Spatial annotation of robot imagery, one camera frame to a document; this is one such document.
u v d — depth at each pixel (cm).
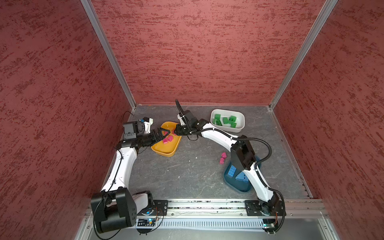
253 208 74
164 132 76
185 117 74
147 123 74
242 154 58
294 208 76
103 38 82
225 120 110
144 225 72
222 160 87
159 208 73
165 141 98
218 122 110
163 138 71
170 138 98
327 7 71
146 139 69
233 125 108
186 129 81
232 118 109
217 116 111
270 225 70
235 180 83
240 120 110
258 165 83
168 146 97
